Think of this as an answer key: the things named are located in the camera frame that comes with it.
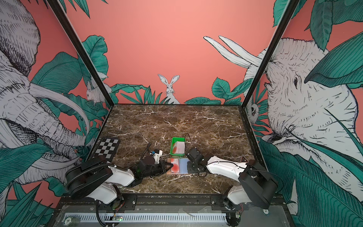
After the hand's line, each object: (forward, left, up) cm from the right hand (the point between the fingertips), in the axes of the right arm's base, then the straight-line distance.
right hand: (189, 167), depth 86 cm
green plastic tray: (+18, +11, +2) cm, 21 cm away
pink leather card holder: (+1, +4, -1) cm, 5 cm away
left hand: (0, +8, +4) cm, 9 cm away
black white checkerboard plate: (+10, +54, +4) cm, 55 cm away
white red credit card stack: (+12, +7, +3) cm, 14 cm away
